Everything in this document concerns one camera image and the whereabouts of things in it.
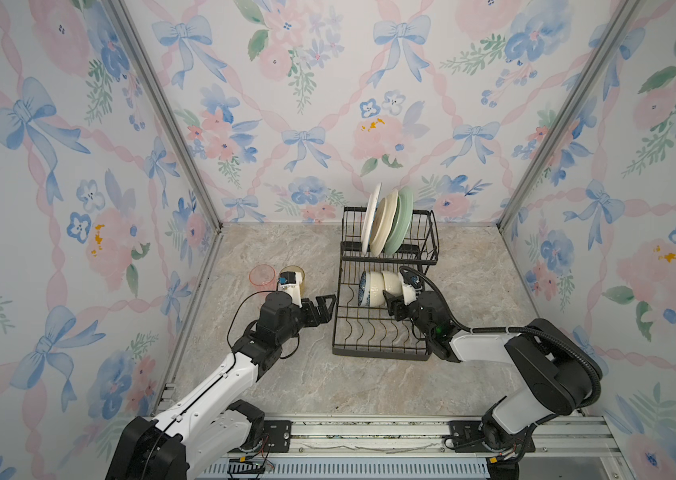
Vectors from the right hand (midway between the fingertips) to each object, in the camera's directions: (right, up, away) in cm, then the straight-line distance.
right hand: (395, 286), depth 91 cm
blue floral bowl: (-9, -1, 0) cm, 9 cm away
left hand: (-21, -2, -11) cm, 23 cm away
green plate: (-1, +18, -16) cm, 24 cm away
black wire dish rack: (-6, +10, -14) cm, 18 cm away
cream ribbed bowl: (-5, +1, -1) cm, 5 cm away
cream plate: (-5, +19, -16) cm, 26 cm away
